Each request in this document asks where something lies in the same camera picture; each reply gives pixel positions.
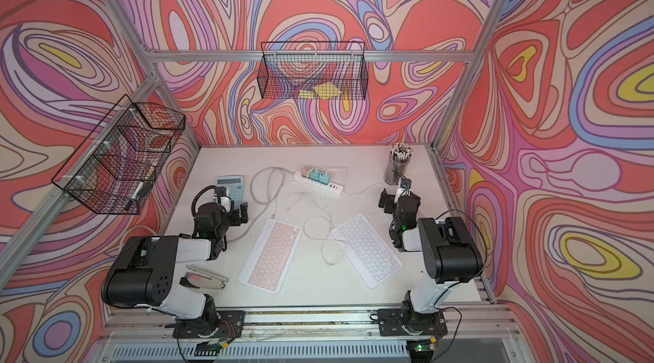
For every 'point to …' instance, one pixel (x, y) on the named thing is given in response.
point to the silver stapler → (201, 279)
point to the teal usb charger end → (324, 178)
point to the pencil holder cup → (398, 164)
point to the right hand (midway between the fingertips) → (397, 195)
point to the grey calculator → (235, 183)
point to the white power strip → (330, 188)
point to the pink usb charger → (305, 170)
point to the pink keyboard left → (270, 256)
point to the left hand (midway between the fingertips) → (236, 203)
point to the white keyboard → (369, 254)
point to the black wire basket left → (116, 172)
